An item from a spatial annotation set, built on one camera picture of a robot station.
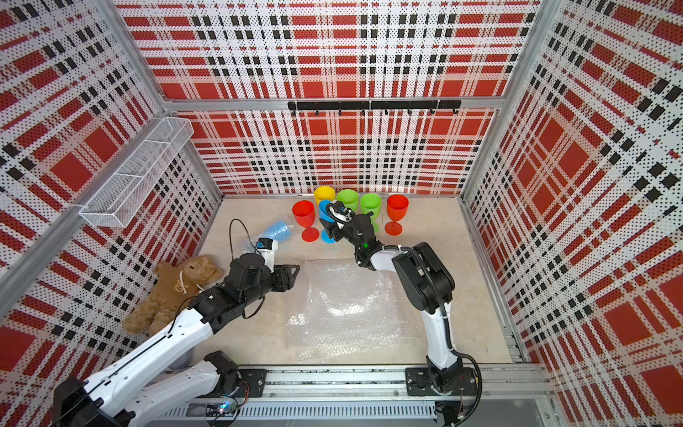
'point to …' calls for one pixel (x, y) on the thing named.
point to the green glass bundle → (372, 203)
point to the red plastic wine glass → (397, 208)
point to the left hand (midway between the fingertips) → (295, 267)
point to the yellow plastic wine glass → (324, 193)
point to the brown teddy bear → (176, 286)
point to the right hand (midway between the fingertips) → (331, 211)
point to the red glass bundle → (304, 214)
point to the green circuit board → (227, 408)
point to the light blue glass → (324, 214)
